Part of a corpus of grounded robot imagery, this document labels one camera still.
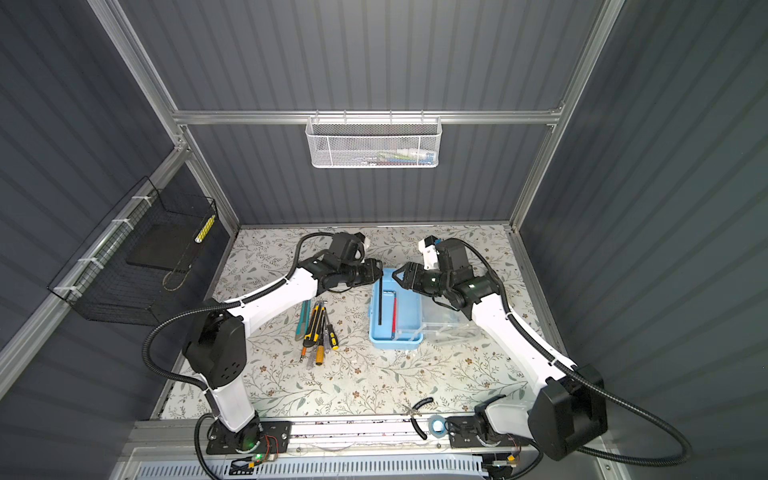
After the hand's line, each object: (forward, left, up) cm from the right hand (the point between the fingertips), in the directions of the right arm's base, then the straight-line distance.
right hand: (402, 279), depth 78 cm
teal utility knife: (-1, +31, -20) cm, 37 cm away
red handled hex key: (-3, +3, -22) cm, 22 cm away
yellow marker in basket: (+9, +55, +7) cm, 56 cm away
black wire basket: (-9, +67, +12) cm, 68 cm away
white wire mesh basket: (+70, +11, -1) cm, 71 cm away
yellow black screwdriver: (-6, +22, -20) cm, 30 cm away
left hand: (+7, +5, -6) cm, 10 cm away
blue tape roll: (-30, -8, -22) cm, 38 cm away
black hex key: (-1, +6, -9) cm, 11 cm away
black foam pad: (+8, +65, +6) cm, 65 cm away
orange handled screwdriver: (-11, +24, -20) cm, 33 cm away
